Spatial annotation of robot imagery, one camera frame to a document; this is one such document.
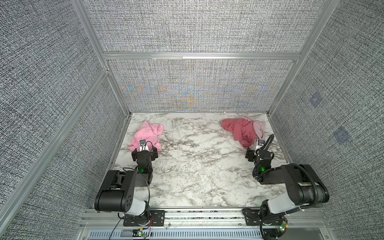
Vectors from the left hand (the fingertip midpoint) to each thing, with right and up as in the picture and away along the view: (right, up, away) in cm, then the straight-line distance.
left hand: (144, 147), depth 91 cm
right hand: (+69, 0, +2) cm, 70 cm away
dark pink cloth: (+63, +10, +7) cm, 64 cm away
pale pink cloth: (+77, +13, +15) cm, 80 cm away
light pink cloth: (0, +9, +11) cm, 14 cm away
